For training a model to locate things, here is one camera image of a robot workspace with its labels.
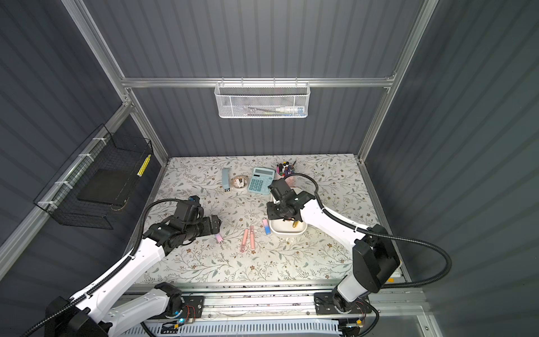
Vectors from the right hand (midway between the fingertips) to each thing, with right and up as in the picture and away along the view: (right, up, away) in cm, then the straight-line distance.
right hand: (274, 210), depth 84 cm
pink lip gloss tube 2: (-9, -13, +6) cm, 17 cm away
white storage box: (+4, -9, +8) cm, 13 cm away
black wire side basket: (-62, +12, -11) cm, 64 cm away
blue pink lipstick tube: (-3, -8, +9) cm, 12 cm away
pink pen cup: (+5, +17, +16) cm, 24 cm away
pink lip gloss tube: (-13, -16, +3) cm, 21 cm away
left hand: (-24, -5, -3) cm, 25 cm away
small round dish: (-18, +11, +25) cm, 33 cm away
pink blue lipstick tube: (-24, -13, +5) cm, 27 cm away
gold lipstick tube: (+10, -7, +9) cm, 16 cm away
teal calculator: (-7, +13, +25) cm, 29 cm away
